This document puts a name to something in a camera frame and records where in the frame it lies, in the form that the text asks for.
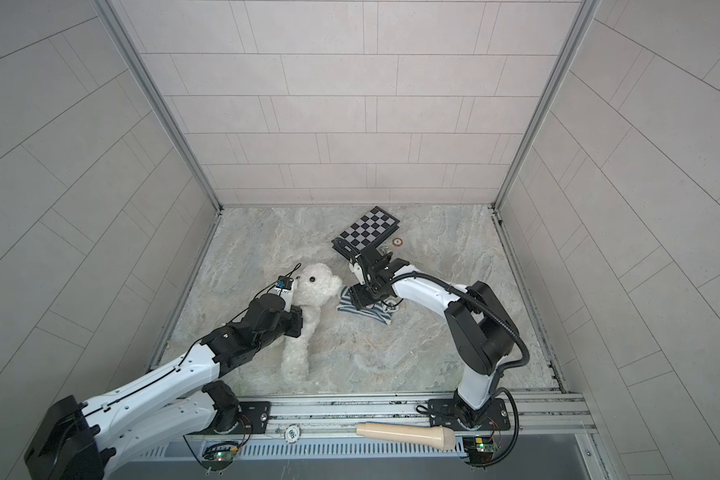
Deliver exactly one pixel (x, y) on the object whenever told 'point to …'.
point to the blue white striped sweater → (382, 310)
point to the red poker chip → (397, 242)
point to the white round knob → (292, 433)
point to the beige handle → (435, 436)
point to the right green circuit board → (479, 450)
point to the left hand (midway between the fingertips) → (313, 306)
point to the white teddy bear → (315, 286)
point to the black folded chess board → (368, 232)
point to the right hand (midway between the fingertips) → (358, 299)
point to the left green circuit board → (219, 459)
